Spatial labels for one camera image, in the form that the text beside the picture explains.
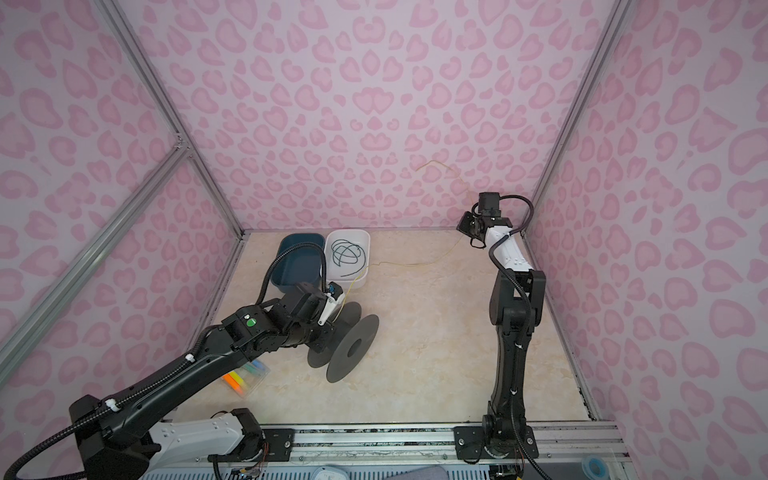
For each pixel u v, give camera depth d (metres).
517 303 0.61
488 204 0.82
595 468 0.70
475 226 0.80
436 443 0.75
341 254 1.11
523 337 0.60
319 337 0.64
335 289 0.65
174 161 0.86
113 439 0.38
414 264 1.11
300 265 1.17
